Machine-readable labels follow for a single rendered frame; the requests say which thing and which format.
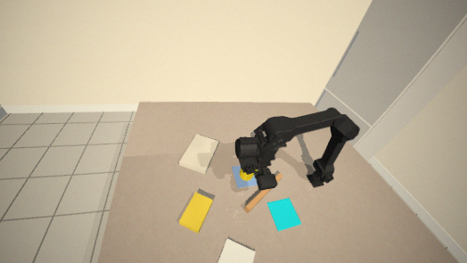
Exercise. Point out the yellow cup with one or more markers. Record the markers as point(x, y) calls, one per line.
point(246, 177)

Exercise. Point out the wooden rail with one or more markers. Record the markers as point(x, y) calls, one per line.
point(260, 195)

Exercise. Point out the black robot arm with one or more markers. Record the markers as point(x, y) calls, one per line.
point(281, 130)

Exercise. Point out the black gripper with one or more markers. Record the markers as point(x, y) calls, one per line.
point(265, 180)

